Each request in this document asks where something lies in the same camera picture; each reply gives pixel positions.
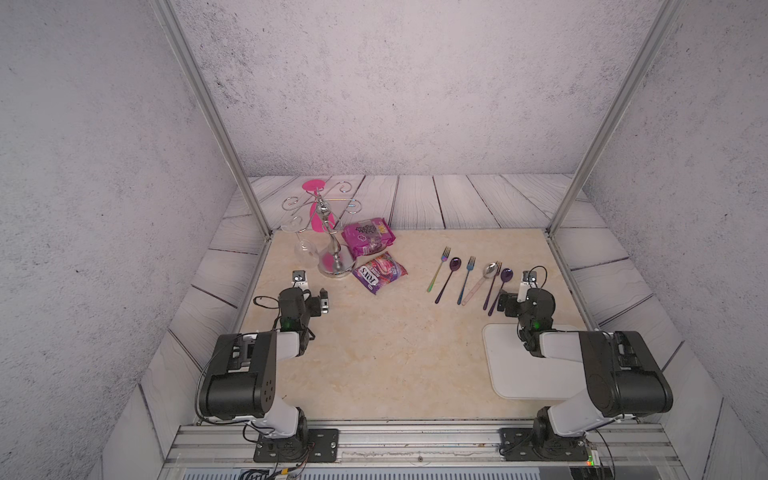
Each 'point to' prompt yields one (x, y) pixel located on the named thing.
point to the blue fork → (470, 264)
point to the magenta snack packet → (367, 236)
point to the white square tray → (516, 373)
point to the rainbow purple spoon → (454, 264)
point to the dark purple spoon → (505, 276)
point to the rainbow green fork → (444, 258)
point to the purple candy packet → (378, 272)
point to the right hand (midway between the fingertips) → (521, 289)
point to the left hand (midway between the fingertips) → (311, 289)
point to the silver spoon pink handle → (489, 271)
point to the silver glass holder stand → (335, 260)
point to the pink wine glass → (322, 221)
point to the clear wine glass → (306, 253)
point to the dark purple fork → (498, 267)
